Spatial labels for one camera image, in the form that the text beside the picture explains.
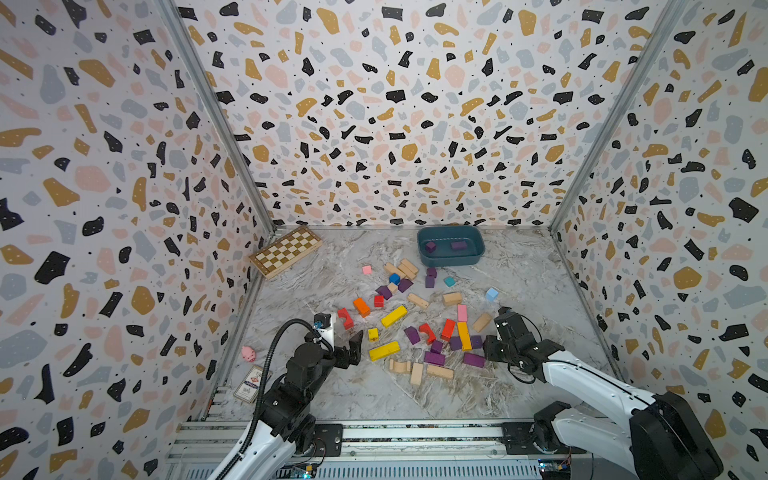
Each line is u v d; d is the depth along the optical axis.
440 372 0.85
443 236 1.18
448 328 0.92
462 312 0.98
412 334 0.92
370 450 0.73
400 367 0.84
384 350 0.88
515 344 0.68
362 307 0.98
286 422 0.54
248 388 0.80
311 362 0.58
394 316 0.97
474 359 0.88
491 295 1.00
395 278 1.04
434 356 0.88
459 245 1.16
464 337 0.91
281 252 1.10
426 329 0.92
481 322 0.95
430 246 1.13
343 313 0.96
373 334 0.90
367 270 1.09
